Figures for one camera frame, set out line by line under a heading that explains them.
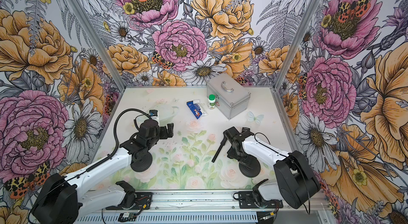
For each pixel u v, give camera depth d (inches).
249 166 29.5
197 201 29.9
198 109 41.4
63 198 15.6
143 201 29.1
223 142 36.1
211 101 41.0
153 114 28.7
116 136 25.4
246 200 28.8
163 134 29.8
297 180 16.6
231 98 38.2
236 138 25.6
